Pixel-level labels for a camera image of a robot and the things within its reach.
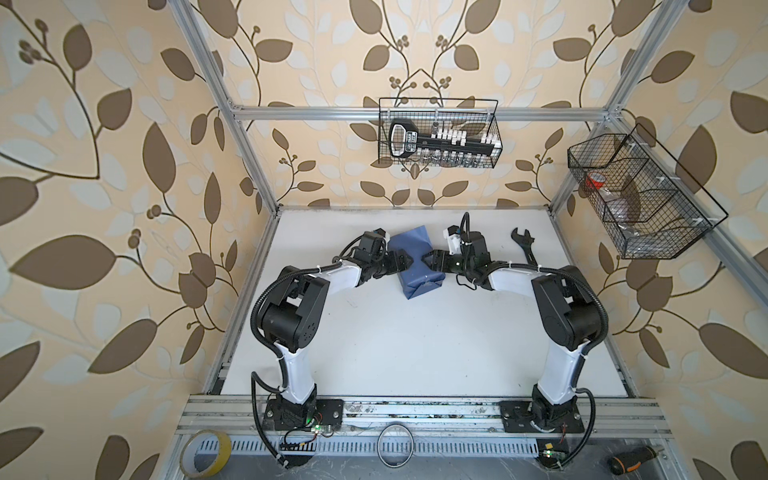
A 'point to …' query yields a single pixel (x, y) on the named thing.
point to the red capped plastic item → (595, 180)
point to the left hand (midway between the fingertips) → (407, 260)
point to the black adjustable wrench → (525, 240)
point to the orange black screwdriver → (631, 459)
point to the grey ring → (412, 449)
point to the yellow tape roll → (188, 452)
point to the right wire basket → (654, 207)
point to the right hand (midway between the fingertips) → (431, 259)
